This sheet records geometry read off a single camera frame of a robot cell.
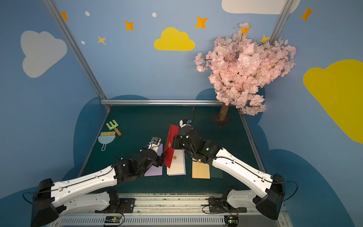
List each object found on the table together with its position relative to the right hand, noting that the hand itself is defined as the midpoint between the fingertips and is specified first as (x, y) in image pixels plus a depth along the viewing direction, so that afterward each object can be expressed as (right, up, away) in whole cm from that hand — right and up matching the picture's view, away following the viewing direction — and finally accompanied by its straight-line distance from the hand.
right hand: (174, 137), depth 72 cm
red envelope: (0, +3, +3) cm, 4 cm away
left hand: (-8, -7, +4) cm, 11 cm away
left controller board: (-32, -43, 0) cm, 54 cm away
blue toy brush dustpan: (-52, -4, +30) cm, 60 cm away
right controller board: (+30, -45, +1) cm, 54 cm away
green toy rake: (-50, +4, +36) cm, 62 cm away
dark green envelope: (+25, -24, +14) cm, 37 cm away
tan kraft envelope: (+16, -23, +16) cm, 32 cm away
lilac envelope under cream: (+5, -21, +17) cm, 27 cm away
